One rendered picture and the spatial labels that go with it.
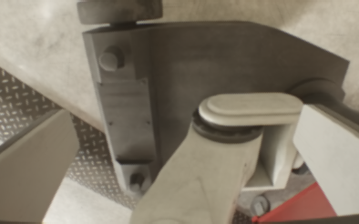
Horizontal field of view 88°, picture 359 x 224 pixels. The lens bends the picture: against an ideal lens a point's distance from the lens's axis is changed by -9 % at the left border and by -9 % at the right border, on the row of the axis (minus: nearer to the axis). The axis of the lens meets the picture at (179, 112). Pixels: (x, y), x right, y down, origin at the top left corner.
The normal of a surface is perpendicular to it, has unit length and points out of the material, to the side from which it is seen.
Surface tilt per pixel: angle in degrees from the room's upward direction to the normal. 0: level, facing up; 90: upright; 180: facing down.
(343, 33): 0
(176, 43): 0
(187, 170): 90
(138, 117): 0
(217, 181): 90
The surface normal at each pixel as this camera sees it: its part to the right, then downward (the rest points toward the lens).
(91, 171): 0.00, 0.48
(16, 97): 0.25, 0.18
